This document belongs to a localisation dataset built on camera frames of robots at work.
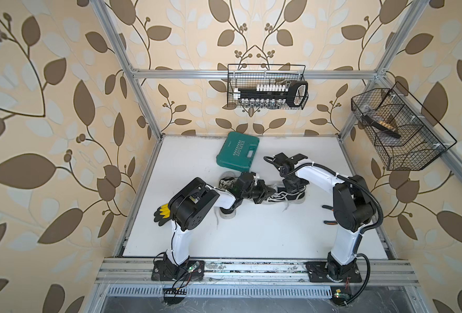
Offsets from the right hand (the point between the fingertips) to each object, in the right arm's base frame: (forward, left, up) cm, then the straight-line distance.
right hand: (299, 187), depth 91 cm
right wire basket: (+4, -35, +28) cm, 45 cm away
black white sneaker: (-5, +10, +1) cm, 11 cm away
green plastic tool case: (+25, +28, -1) cm, 38 cm away
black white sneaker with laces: (+6, +35, -2) cm, 35 cm away
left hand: (-2, +12, +4) cm, 13 cm away
